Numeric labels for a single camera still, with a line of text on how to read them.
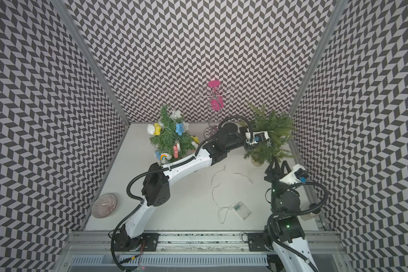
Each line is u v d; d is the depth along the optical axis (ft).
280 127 2.33
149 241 2.38
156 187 1.70
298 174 1.85
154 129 2.38
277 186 1.97
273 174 2.00
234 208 2.71
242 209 2.70
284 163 2.21
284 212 1.63
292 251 1.64
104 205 2.65
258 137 1.99
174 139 2.48
